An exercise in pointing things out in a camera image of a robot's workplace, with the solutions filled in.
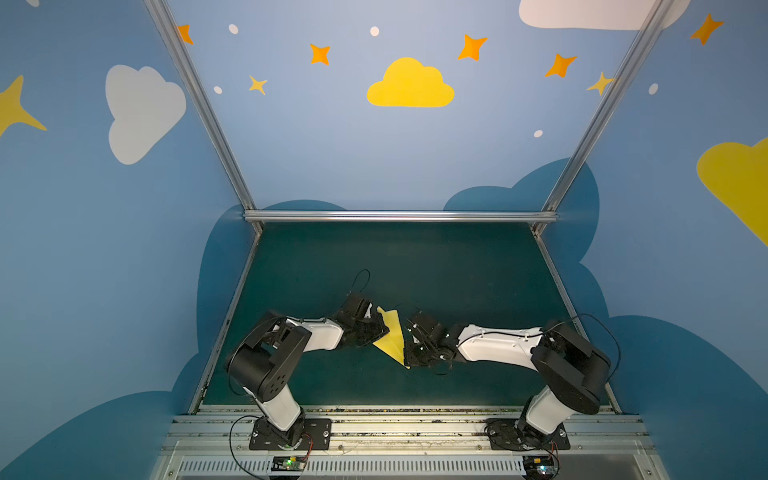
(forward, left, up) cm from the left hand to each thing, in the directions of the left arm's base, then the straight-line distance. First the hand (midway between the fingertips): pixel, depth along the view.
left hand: (392, 330), depth 91 cm
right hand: (-8, -3, -1) cm, 9 cm away
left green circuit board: (-34, +25, -3) cm, 43 cm away
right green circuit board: (-34, -36, -2) cm, 49 cm away
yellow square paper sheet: (-3, 0, -2) cm, 4 cm away
